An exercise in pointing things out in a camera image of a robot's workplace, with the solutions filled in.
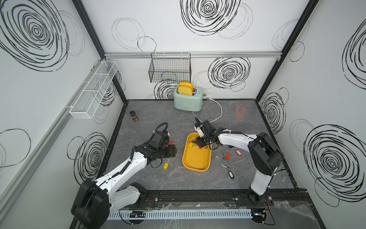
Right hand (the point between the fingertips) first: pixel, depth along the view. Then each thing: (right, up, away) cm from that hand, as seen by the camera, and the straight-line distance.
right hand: (198, 142), depth 92 cm
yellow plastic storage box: (-2, -9, -6) cm, 11 cm away
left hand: (-16, -3, -10) cm, 19 cm away
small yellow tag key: (-5, -2, +1) cm, 5 cm away
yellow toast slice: (-8, +37, +7) cm, 38 cm away
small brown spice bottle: (-45, +18, +7) cm, 49 cm away
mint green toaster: (-3, +27, +16) cm, 31 cm away
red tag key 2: (+19, -8, -3) cm, 21 cm away
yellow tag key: (-20, -13, -7) cm, 25 cm away
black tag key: (+18, -15, -10) cm, 25 cm away
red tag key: (-18, -1, +4) cm, 19 cm away
